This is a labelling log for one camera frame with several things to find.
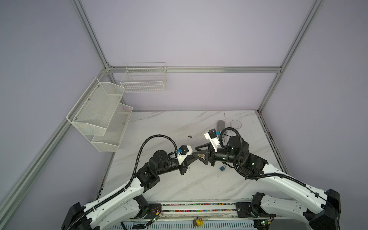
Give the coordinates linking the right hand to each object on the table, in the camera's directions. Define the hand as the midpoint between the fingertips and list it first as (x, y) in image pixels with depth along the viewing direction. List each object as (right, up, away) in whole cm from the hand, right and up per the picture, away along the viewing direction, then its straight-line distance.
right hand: (194, 151), depth 63 cm
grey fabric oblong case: (+22, +11, +45) cm, 51 cm away
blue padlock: (+18, -15, +23) cm, 33 cm away
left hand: (+1, -3, +5) cm, 6 cm away
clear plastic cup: (+34, +12, +44) cm, 57 cm away
